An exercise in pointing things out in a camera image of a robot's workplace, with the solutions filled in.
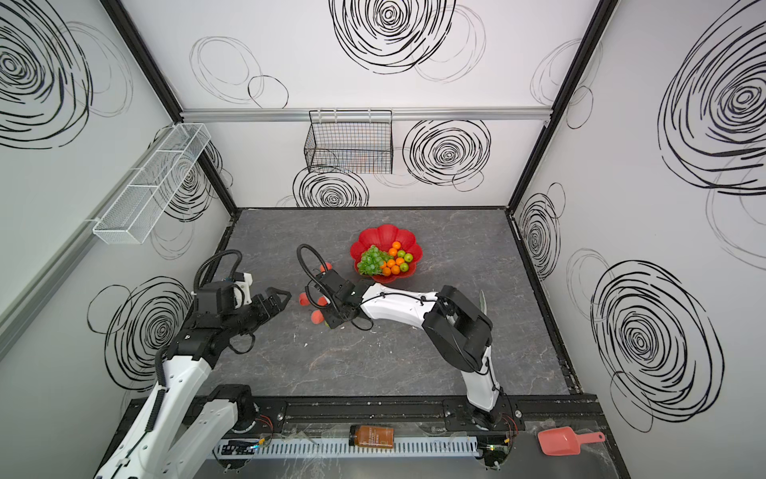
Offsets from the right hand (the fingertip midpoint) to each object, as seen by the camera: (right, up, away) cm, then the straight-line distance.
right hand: (328, 314), depth 86 cm
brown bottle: (+14, -23, -18) cm, 33 cm away
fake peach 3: (-4, -1, +2) cm, 4 cm away
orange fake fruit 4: (+17, +11, +13) cm, 24 cm away
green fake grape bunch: (+12, +14, +12) cm, 22 cm away
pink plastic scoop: (+60, -26, -16) cm, 67 cm away
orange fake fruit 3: (+19, +14, +15) cm, 28 cm away
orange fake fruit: (+21, +20, +20) cm, 35 cm away
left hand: (-11, +6, -7) cm, 14 cm away
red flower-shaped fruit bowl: (+16, +22, +23) cm, 35 cm away
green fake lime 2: (+25, +15, +16) cm, 33 cm away
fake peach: (-9, +3, +5) cm, 11 cm away
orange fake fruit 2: (+22, +14, +16) cm, 30 cm away
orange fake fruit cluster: (+20, +11, +13) cm, 27 cm away
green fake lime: (+23, +16, +18) cm, 33 cm away
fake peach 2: (0, +6, -9) cm, 11 cm away
